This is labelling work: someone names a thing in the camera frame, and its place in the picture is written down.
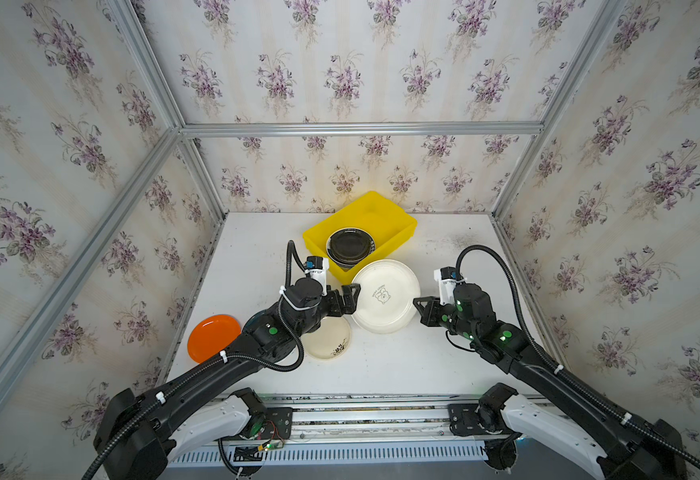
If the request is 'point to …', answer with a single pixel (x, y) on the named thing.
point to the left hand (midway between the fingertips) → (347, 283)
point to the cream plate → (330, 341)
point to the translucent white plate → (387, 292)
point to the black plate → (350, 246)
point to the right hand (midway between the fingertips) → (410, 303)
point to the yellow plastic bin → (389, 226)
